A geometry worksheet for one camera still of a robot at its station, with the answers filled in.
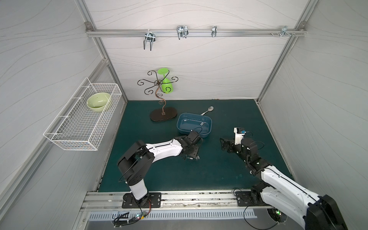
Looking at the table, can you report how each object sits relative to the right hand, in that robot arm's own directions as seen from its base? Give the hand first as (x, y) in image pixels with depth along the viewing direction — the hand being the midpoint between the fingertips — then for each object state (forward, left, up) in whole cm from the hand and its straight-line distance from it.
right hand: (228, 137), depth 84 cm
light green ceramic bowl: (+5, +72, +22) cm, 75 cm away
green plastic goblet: (+33, +40, +11) cm, 53 cm away
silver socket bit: (+17, +15, -12) cm, 26 cm away
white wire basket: (-6, +74, +19) cm, 77 cm away
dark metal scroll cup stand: (+23, +47, -11) cm, 53 cm away
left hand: (-6, +20, -9) cm, 22 cm away
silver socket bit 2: (+21, +28, -12) cm, 37 cm away
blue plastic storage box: (+18, +22, -13) cm, 31 cm away
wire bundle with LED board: (-41, +54, -12) cm, 69 cm away
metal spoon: (+33, +8, -12) cm, 36 cm away
